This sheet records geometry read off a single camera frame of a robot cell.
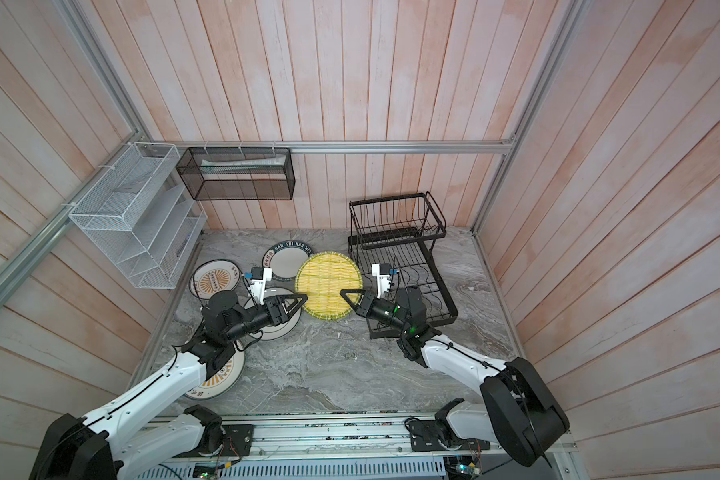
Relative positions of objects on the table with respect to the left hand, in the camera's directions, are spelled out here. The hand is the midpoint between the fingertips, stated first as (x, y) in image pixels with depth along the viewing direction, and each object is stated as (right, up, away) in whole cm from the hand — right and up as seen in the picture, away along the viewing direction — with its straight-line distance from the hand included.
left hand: (304, 304), depth 74 cm
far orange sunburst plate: (-39, +5, +32) cm, 51 cm away
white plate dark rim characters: (-11, -11, +17) cm, 23 cm away
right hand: (+9, +2, +2) cm, 10 cm away
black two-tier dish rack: (+26, +19, +41) cm, 52 cm away
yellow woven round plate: (+4, +6, +3) cm, 8 cm away
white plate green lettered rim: (-14, +12, +39) cm, 43 cm away
